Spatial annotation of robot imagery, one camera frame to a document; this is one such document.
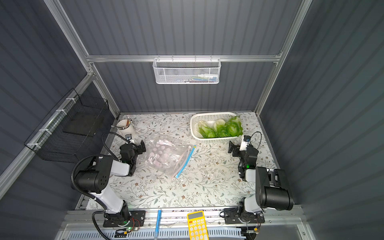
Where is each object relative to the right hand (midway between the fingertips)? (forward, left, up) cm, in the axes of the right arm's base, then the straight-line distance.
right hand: (240, 142), depth 90 cm
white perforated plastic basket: (+26, +16, -6) cm, 31 cm away
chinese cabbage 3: (+11, +2, 0) cm, 11 cm away
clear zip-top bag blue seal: (-7, +44, -5) cm, 45 cm away
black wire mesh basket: (-8, +92, +18) cm, 94 cm away
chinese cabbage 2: (+11, +10, -1) cm, 15 cm away
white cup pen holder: (+10, +73, +2) cm, 74 cm away
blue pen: (-40, +45, -9) cm, 61 cm away
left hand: (+2, +66, -3) cm, 66 cm away
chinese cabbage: (+10, +20, -2) cm, 23 cm away
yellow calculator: (-42, +26, -9) cm, 51 cm away
